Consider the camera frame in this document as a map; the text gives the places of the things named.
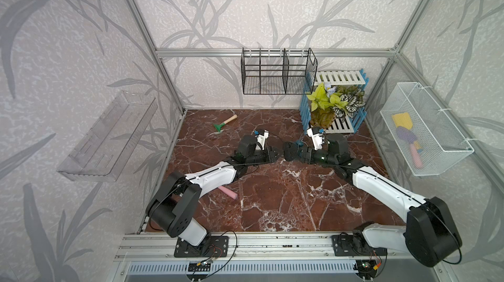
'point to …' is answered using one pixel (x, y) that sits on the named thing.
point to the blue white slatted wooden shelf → (348, 124)
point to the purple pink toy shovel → (409, 136)
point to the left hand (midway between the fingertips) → (281, 153)
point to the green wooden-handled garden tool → (218, 126)
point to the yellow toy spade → (403, 119)
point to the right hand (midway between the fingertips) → (294, 150)
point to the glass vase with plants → (329, 103)
